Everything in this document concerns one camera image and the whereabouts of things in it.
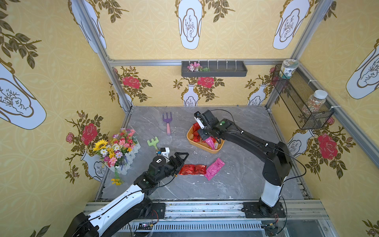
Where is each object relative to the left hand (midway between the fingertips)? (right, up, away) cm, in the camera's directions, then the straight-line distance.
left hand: (183, 156), depth 79 cm
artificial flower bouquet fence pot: (-33, +2, -2) cm, 33 cm away
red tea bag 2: (+9, -9, +6) cm, 14 cm away
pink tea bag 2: (+16, +6, +7) cm, 19 cm away
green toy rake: (-21, +4, +21) cm, 30 cm away
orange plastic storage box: (+11, +5, +12) cm, 17 cm away
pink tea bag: (+18, -9, +6) cm, 21 cm away
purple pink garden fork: (-14, +20, +35) cm, 43 cm away
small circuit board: (-19, -33, -6) cm, 39 cm away
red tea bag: (+2, -9, +7) cm, 12 cm away
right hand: (+14, +16, +10) cm, 23 cm away
